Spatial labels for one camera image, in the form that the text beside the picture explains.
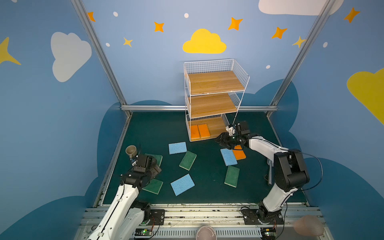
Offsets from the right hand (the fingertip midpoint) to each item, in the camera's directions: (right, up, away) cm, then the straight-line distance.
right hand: (219, 140), depth 93 cm
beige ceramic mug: (-57, -7, +4) cm, 58 cm away
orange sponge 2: (-16, +5, +15) cm, 22 cm away
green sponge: (-20, -13, +1) cm, 24 cm away
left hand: (-39, -16, -10) cm, 44 cm away
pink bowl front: (-10, -43, -22) cm, 49 cm away
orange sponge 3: (+13, -9, +3) cm, 17 cm away
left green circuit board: (-41, -42, -22) cm, 62 cm away
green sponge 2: (+7, -21, -5) cm, 23 cm away
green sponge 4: (-39, -11, +1) cm, 40 cm away
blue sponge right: (+7, -11, +3) cm, 13 cm away
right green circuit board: (+20, -44, -21) cm, 52 cm away
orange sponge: (-8, +6, +19) cm, 22 cm away
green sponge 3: (-39, -25, -10) cm, 47 cm away
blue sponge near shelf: (-27, -6, +6) cm, 28 cm away
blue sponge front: (-23, -25, -8) cm, 35 cm away
